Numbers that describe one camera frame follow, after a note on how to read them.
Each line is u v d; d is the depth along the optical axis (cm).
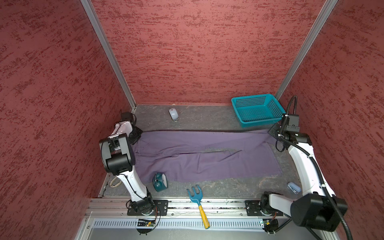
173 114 107
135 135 82
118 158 52
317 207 38
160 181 76
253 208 74
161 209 74
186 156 88
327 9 72
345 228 34
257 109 119
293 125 58
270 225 73
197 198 76
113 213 74
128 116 78
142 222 73
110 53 88
